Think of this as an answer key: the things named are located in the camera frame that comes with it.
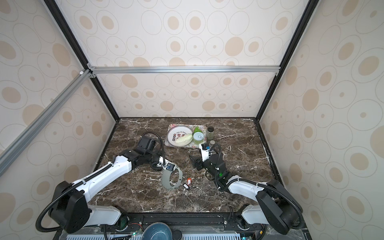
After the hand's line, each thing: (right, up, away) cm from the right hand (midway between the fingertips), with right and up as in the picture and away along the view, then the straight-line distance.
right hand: (195, 153), depth 83 cm
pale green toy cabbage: (-8, +6, +19) cm, 22 cm away
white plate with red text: (-14, +12, +27) cm, 32 cm away
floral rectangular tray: (+6, +15, +31) cm, 35 cm away
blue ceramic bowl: (-18, -35, -13) cm, 41 cm away
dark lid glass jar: (+10, +11, +18) cm, 23 cm away
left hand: (-12, -1, -2) cm, 12 cm away
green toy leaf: (+1, +13, +20) cm, 24 cm away
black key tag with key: (-5, -19, +3) cm, 20 cm away
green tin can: (+2, +8, +18) cm, 20 cm away
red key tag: (-4, -17, +5) cm, 18 cm away
